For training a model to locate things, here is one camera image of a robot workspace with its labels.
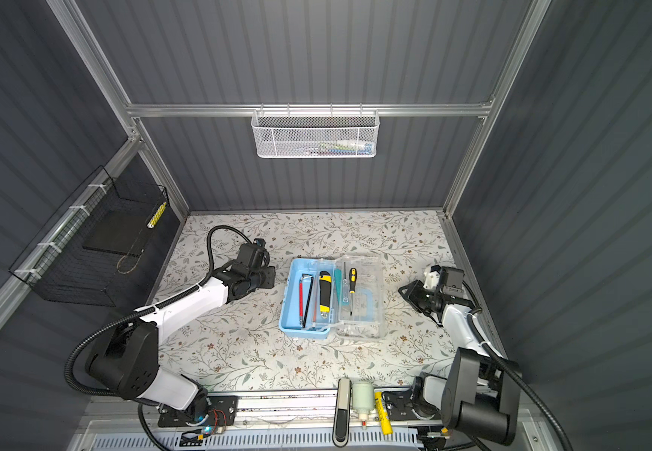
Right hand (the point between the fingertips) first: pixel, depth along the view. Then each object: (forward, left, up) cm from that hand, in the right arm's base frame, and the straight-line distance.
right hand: (407, 293), depth 88 cm
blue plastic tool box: (-2, +26, 0) cm, 26 cm away
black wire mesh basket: (0, +87, +23) cm, 90 cm away
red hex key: (+2, +35, -6) cm, 35 cm away
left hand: (+6, +44, +3) cm, 45 cm away
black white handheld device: (-32, +21, -5) cm, 38 cm away
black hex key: (-2, +32, -6) cm, 33 cm away
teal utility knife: (+3, +22, +2) cm, 22 cm away
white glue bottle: (-30, +16, +1) cm, 34 cm away
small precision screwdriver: (0, +17, +5) cm, 18 cm away
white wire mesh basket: (+72, +32, +14) cm, 80 cm away
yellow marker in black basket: (+14, +75, +22) cm, 80 cm away
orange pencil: (+1, +30, -8) cm, 31 cm away
